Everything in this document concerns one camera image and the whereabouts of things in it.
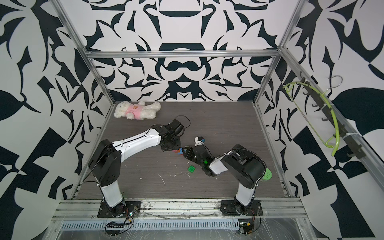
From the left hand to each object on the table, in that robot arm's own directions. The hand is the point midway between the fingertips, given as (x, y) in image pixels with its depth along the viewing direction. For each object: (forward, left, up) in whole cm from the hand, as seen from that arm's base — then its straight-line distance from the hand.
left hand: (177, 144), depth 89 cm
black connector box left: (-37, +29, -10) cm, 49 cm away
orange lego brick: (-3, 0, -2) cm, 4 cm away
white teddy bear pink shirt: (+25, +27, +2) cm, 37 cm away
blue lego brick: (-3, -2, -3) cm, 5 cm away
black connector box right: (-40, -34, -9) cm, 53 cm away
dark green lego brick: (-12, -8, -6) cm, 16 cm away
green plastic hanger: (+20, -63, +24) cm, 70 cm away
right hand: (-1, -3, -3) cm, 5 cm away
